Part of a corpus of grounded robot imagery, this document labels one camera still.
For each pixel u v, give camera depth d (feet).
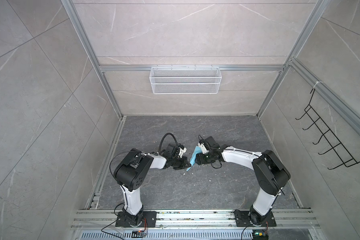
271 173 1.61
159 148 2.45
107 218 2.45
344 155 1.94
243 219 2.40
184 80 3.31
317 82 2.30
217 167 2.61
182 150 2.96
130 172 1.63
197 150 3.22
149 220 2.40
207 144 2.48
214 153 2.29
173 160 2.67
